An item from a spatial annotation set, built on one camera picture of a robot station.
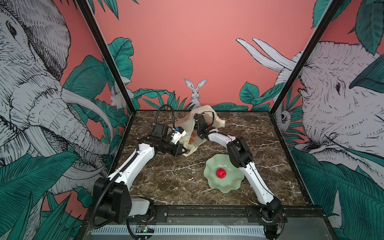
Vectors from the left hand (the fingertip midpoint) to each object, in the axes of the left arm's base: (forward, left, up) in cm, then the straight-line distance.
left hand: (186, 149), depth 79 cm
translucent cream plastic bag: (+20, 0, -1) cm, 20 cm away
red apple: (-9, -19, -12) cm, 24 cm away
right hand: (+32, -3, -11) cm, 34 cm away
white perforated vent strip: (-34, +18, -19) cm, 42 cm away
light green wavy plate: (-10, -27, -14) cm, 32 cm away
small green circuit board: (-33, +22, -16) cm, 43 cm away
